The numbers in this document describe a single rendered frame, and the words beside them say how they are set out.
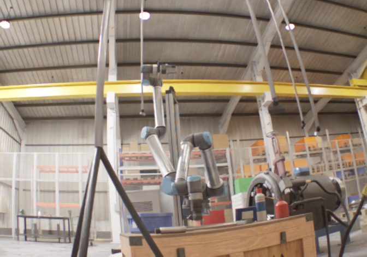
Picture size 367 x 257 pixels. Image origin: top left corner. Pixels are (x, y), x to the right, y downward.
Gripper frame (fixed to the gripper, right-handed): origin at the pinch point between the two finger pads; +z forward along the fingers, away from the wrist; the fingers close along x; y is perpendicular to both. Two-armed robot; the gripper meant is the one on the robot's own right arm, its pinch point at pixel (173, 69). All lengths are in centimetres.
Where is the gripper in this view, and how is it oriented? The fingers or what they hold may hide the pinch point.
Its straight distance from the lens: 305.6
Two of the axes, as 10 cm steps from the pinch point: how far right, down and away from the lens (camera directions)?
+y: -1.0, 8.0, 5.9
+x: 1.2, 6.0, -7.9
